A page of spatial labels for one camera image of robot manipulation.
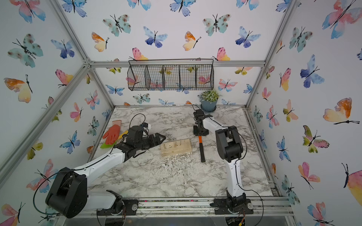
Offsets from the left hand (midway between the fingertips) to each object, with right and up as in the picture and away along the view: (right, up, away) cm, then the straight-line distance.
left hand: (163, 138), depth 85 cm
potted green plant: (+31, +26, +23) cm, 46 cm away
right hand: (+24, +2, +18) cm, 30 cm away
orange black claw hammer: (+24, -9, +11) cm, 28 cm away
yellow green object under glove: (-40, -7, +12) cm, 43 cm away
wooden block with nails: (+7, -7, +9) cm, 13 cm away
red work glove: (-38, 0, +14) cm, 41 cm away
